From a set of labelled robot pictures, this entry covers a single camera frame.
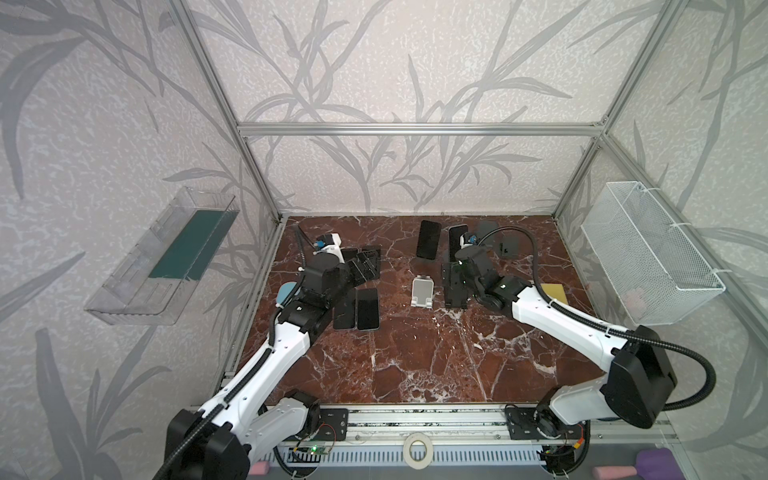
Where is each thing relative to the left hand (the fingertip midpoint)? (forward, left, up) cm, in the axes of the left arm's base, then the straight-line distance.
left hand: (373, 249), depth 77 cm
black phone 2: (+20, -17, -20) cm, 33 cm away
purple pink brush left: (-45, +24, -22) cm, 56 cm away
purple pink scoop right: (-44, -66, -23) cm, 82 cm away
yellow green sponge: (+1, -58, -24) cm, 62 cm away
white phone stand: (0, -14, -23) cm, 27 cm away
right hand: (+3, -23, -8) cm, 25 cm away
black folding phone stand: (-8, -21, -6) cm, 24 cm away
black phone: (-7, 0, +4) cm, 8 cm away
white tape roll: (-44, -11, -24) cm, 51 cm away
